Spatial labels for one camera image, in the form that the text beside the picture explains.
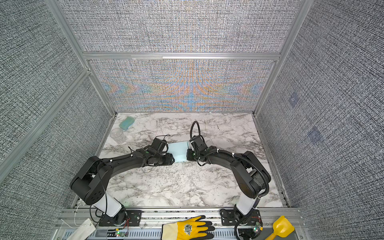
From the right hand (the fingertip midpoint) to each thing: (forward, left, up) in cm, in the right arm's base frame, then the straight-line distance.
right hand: (187, 155), depth 92 cm
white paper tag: (-39, +47, -1) cm, 61 cm away
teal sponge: (+28, +45, 0) cm, 53 cm away
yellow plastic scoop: (-37, -46, -4) cm, 59 cm away
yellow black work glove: (-38, -3, -1) cm, 38 cm away
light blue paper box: (+1, +5, +3) cm, 6 cm away
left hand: (-4, +9, -1) cm, 10 cm away
